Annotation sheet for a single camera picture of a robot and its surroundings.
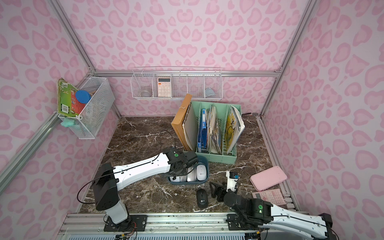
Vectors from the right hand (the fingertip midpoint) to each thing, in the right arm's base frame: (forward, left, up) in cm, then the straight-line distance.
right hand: (214, 184), depth 76 cm
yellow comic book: (+29, -12, +12) cm, 34 cm away
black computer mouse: (-4, +6, -8) cm, 11 cm away
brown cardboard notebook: (+28, +15, +17) cm, 36 cm away
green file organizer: (+41, -6, +12) cm, 43 cm away
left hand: (+7, +19, +1) cm, 21 cm away
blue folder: (+27, +6, +7) cm, 28 cm away
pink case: (+9, -35, -9) cm, 37 cm away
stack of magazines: (+21, 0, +7) cm, 22 cm away
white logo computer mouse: (+9, +7, -6) cm, 12 cm away
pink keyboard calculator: (-3, -32, -9) cm, 34 cm away
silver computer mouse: (+7, +12, -7) cm, 15 cm away
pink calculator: (+53, +31, +20) cm, 64 cm away
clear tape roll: (+51, +43, +18) cm, 69 cm away
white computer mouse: (+6, +20, -10) cm, 23 cm away
